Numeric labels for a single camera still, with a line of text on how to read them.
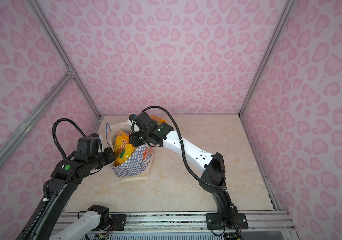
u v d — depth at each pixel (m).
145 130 0.57
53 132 0.49
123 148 0.73
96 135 0.65
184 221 0.75
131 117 0.68
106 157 0.63
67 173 0.45
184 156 0.48
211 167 0.47
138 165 0.76
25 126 0.64
